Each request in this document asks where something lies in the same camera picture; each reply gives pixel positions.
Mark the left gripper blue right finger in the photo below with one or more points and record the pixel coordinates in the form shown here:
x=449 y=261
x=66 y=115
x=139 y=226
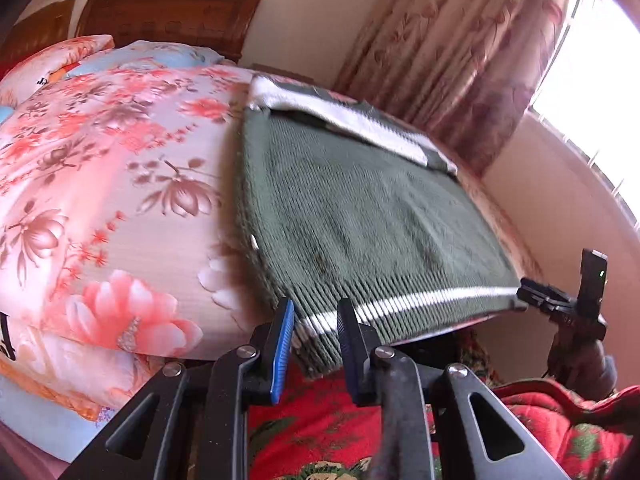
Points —
x=357 y=341

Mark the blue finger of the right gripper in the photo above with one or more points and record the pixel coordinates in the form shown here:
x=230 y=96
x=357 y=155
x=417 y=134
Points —
x=538 y=297
x=532 y=284

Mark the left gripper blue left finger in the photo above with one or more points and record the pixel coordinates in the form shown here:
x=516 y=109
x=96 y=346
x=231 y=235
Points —
x=276 y=351

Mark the green and white knit sweater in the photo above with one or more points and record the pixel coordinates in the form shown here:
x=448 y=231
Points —
x=335 y=200

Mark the right gloved hand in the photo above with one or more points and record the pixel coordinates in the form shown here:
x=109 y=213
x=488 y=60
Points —
x=582 y=366

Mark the pink floral bed sheet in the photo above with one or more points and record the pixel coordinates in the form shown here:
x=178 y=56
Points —
x=120 y=247

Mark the pink floral curtain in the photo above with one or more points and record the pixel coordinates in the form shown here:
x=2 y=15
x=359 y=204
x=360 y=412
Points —
x=462 y=71

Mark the wooden nightstand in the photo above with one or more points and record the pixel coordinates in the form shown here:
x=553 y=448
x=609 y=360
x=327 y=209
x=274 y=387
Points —
x=280 y=75

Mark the dark wooden headboard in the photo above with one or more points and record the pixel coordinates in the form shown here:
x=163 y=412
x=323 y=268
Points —
x=221 y=25

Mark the pink floral pillow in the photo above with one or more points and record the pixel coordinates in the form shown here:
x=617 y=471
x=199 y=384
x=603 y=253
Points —
x=30 y=75

